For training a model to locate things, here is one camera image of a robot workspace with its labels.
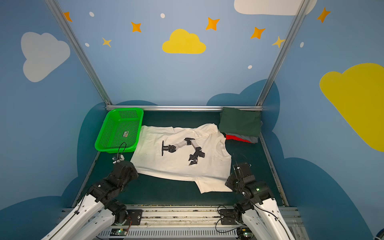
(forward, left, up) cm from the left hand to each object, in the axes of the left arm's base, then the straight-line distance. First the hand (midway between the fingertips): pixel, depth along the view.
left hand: (137, 168), depth 80 cm
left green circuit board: (-28, +5, -11) cm, 30 cm away
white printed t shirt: (+16, -34, -11) cm, 39 cm away
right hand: (-5, -50, 0) cm, 51 cm away
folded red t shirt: (+29, -59, -10) cm, 66 cm away
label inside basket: (+31, +19, -10) cm, 38 cm away
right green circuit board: (-27, -56, -11) cm, 64 cm away
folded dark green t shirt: (+39, -61, -3) cm, 73 cm away
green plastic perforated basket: (+34, +25, -12) cm, 44 cm away
